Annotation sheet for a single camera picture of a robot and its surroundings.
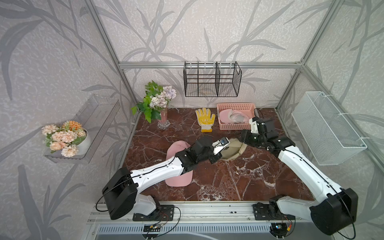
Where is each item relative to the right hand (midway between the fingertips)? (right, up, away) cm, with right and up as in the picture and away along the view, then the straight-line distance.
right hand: (238, 135), depth 80 cm
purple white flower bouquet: (-45, +20, +3) cm, 50 cm away
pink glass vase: (-48, +6, +27) cm, 55 cm away
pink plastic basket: (+16, +17, +36) cm, 43 cm away
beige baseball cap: (-2, -8, +3) cm, 9 cm away
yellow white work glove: (-18, +8, +32) cm, 37 cm away
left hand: (-10, -6, -3) cm, 12 cm away
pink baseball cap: (+4, +11, +31) cm, 33 cm away
